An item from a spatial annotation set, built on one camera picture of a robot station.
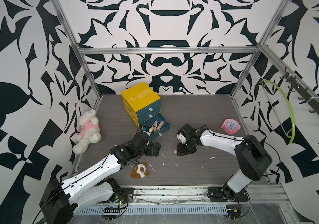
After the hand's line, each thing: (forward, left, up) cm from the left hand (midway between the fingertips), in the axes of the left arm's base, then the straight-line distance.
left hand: (153, 142), depth 79 cm
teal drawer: (+25, -4, -12) cm, 28 cm away
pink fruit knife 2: (+17, 0, -12) cm, 21 cm away
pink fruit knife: (+21, -6, -12) cm, 25 cm away
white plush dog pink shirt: (+16, +42, -4) cm, 45 cm away
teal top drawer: (+19, +3, +6) cm, 20 cm away
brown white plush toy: (-12, +8, -10) cm, 18 cm away
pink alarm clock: (+15, -54, -11) cm, 57 cm away
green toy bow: (-2, -66, +18) cm, 69 cm away
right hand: (-1, -16, -11) cm, 19 cm away
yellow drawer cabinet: (+21, +7, +9) cm, 24 cm away
